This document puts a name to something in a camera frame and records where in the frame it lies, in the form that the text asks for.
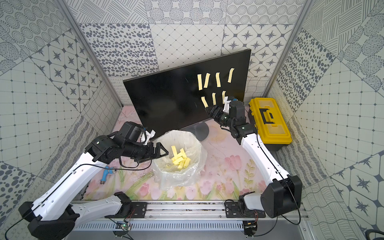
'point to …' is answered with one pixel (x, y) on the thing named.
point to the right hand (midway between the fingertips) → (208, 112)
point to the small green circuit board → (121, 224)
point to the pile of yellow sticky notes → (180, 159)
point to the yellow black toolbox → (273, 130)
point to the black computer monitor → (165, 100)
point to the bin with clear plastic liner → (167, 174)
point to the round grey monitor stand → (200, 130)
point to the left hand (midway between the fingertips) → (161, 151)
